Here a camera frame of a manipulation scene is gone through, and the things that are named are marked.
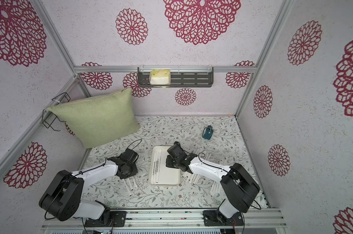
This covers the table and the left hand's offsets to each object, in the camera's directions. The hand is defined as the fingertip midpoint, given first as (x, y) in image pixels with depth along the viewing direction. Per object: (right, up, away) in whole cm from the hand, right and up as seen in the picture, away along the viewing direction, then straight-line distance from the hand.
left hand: (134, 172), depth 90 cm
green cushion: (-17, +32, -9) cm, 37 cm away
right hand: (+20, +8, -4) cm, 22 cm away
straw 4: (+15, +8, +5) cm, 18 cm away
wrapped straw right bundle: (+38, -3, -3) cm, 38 cm away
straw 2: (+2, -4, -6) cm, 7 cm away
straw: (-2, -5, -5) cm, 7 cm away
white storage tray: (+22, -2, -3) cm, 22 cm away
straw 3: (+13, +6, +4) cm, 15 cm away
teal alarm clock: (+49, +25, +12) cm, 56 cm away
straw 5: (+50, -7, -7) cm, 51 cm away
